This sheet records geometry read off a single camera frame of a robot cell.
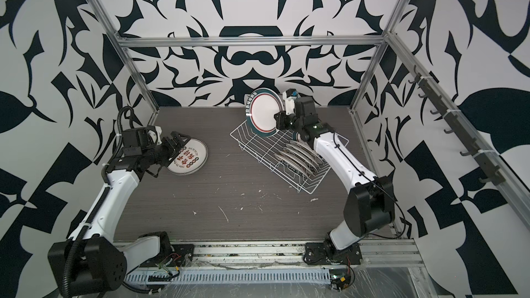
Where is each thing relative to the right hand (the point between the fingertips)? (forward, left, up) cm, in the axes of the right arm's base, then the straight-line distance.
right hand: (274, 112), depth 82 cm
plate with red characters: (-7, +38, -24) cm, 45 cm away
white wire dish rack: (0, +5, -25) cm, 26 cm away
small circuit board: (-52, -21, -28) cm, 63 cm away
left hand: (-9, +35, -6) cm, 37 cm away
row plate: (-12, -10, -12) cm, 20 cm away
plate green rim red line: (+2, +5, +1) cm, 6 cm away
